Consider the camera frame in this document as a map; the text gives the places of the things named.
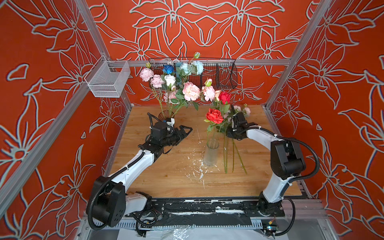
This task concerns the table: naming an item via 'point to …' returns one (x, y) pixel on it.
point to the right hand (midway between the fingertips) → (227, 132)
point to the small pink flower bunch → (246, 111)
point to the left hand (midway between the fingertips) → (189, 131)
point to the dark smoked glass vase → (166, 114)
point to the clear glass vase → (211, 152)
